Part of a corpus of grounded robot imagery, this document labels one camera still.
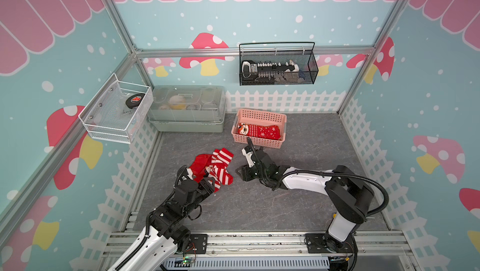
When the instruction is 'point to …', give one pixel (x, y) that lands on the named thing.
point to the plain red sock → (199, 165)
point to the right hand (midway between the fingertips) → (238, 169)
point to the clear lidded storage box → (187, 108)
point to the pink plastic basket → (261, 118)
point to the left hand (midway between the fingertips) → (212, 185)
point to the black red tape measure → (134, 100)
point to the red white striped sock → (217, 171)
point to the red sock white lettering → (270, 132)
